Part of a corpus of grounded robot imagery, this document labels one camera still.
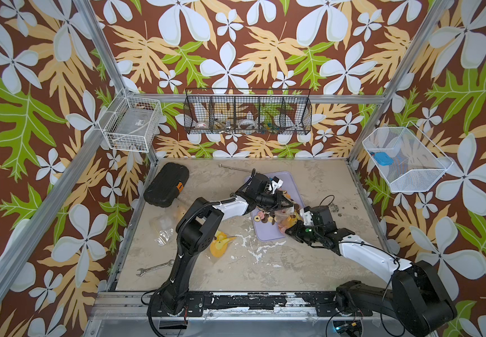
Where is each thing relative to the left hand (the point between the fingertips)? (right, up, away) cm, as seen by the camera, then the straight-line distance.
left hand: (295, 202), depth 86 cm
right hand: (-5, -11, -1) cm, 13 cm away
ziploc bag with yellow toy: (-4, -7, +2) cm, 8 cm away
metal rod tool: (-35, +18, +32) cm, 51 cm away
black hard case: (-60, +7, +16) cm, 62 cm away
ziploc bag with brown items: (-31, -17, -4) cm, 36 cm away
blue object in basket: (+35, +18, -2) cm, 40 cm away
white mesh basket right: (+44, +16, -8) cm, 48 cm away
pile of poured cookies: (-12, -8, +10) cm, 17 cm away
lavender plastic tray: (-11, -13, +5) cm, 18 cm away
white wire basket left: (-68, +33, -1) cm, 76 cm away
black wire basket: (-19, +42, +12) cm, 48 cm away
